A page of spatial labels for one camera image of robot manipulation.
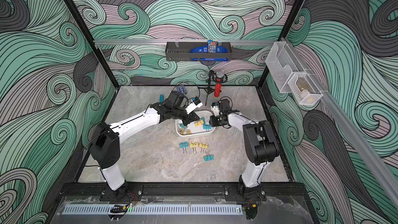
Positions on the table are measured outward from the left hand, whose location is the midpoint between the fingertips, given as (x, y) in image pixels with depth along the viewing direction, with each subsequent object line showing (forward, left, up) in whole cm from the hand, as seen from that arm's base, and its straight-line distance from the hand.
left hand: (198, 115), depth 82 cm
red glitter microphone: (+24, -13, +8) cm, 28 cm away
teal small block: (+29, +27, -18) cm, 44 cm away
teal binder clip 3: (+2, -5, -14) cm, 15 cm away
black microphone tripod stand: (+30, -8, +4) cm, 31 cm away
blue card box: (+36, +13, -17) cm, 41 cm away
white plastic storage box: (+3, 0, -18) cm, 18 cm away
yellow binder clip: (-10, +2, -14) cm, 18 cm away
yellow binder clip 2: (-10, -3, -16) cm, 19 cm away
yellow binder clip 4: (-1, +6, -16) cm, 17 cm away
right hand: (+6, -11, -15) cm, 19 cm away
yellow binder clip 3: (-2, 0, -4) cm, 5 cm away
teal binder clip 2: (-16, -6, -16) cm, 24 cm away
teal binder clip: (-10, +9, -16) cm, 21 cm away
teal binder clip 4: (+2, +9, -14) cm, 17 cm away
